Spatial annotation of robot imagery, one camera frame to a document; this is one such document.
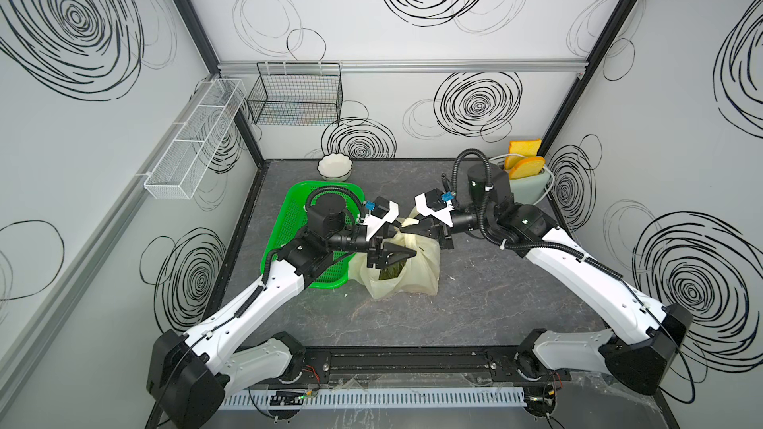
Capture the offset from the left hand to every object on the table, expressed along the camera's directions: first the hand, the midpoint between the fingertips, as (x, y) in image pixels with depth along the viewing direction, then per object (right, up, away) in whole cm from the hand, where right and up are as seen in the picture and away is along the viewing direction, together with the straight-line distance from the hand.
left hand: (411, 244), depth 62 cm
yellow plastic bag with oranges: (+2, -8, +5) cm, 10 cm away
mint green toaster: (+41, +11, +33) cm, 53 cm away
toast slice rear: (+40, +25, +33) cm, 58 cm away
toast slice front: (+39, +18, +29) cm, 52 cm away
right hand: (-2, +4, -2) cm, 5 cm away
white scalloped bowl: (-25, +20, +53) cm, 62 cm away
